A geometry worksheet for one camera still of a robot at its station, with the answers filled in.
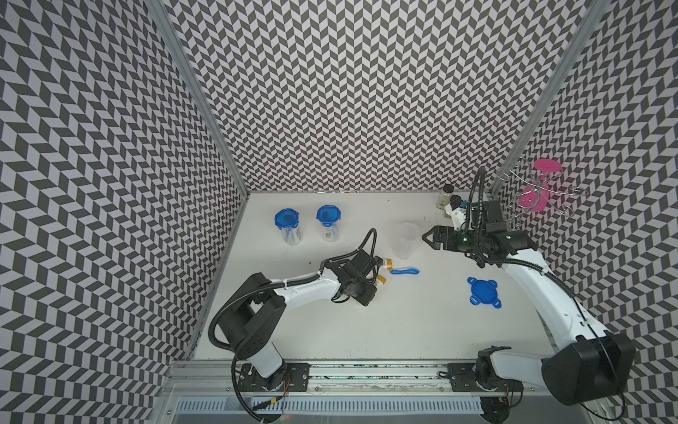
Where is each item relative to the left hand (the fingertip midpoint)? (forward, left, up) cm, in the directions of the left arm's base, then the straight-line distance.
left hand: (367, 295), depth 86 cm
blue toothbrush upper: (+10, -16, -2) cm, 19 cm away
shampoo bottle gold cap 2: (+5, -5, +2) cm, 7 cm away
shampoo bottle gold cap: (+12, -8, -1) cm, 15 cm away
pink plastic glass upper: (+29, -55, +30) cm, 69 cm away
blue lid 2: (+25, +29, +10) cm, 39 cm away
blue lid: (+2, -40, -3) cm, 40 cm away
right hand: (+9, -20, +17) cm, 28 cm away
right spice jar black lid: (+13, -23, +31) cm, 41 cm away
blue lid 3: (+27, +14, +9) cm, 32 cm away
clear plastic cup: (+23, +13, +2) cm, 27 cm away
